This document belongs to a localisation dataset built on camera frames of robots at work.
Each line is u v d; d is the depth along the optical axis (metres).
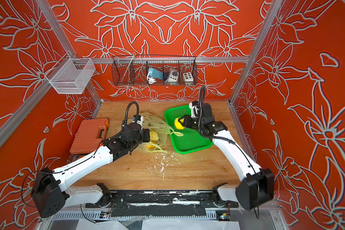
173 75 0.91
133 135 0.59
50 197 0.39
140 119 0.71
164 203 0.73
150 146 0.89
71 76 0.93
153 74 0.84
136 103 0.63
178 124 0.76
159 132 0.92
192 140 0.96
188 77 0.94
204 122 0.59
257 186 0.38
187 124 0.68
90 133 0.95
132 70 0.98
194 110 0.63
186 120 0.67
